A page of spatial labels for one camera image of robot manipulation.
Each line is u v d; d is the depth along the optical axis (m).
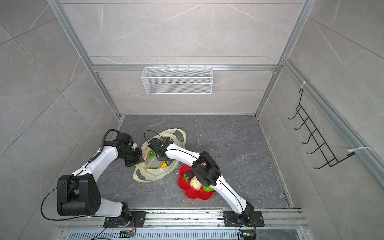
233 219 0.74
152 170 0.83
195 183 0.80
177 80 1.01
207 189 0.78
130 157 0.73
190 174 0.83
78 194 0.42
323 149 0.63
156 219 0.75
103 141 0.62
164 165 0.90
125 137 0.72
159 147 0.70
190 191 0.81
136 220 0.73
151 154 0.95
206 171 0.58
